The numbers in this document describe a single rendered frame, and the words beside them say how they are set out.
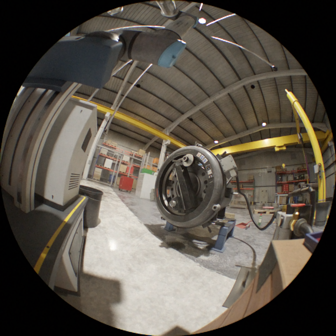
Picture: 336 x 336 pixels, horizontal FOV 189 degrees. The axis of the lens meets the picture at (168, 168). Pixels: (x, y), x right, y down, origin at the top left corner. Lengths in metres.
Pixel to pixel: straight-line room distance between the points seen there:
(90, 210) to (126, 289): 0.71
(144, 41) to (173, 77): 8.00
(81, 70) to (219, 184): 0.85
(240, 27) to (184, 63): 4.90
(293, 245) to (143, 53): 0.56
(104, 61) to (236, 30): 8.23
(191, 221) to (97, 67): 0.91
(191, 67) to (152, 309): 8.64
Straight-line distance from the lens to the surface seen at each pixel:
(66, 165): 0.50
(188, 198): 0.77
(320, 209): 2.74
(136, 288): 0.62
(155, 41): 0.45
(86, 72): 0.38
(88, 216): 1.05
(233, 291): 0.73
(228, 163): 0.74
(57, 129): 0.58
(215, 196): 0.70
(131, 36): 0.48
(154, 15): 8.33
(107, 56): 0.31
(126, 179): 6.05
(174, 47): 0.44
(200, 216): 0.74
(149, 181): 4.74
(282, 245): 0.15
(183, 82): 8.61
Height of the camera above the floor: 0.52
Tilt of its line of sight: 13 degrees up
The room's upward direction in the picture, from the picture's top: 10 degrees clockwise
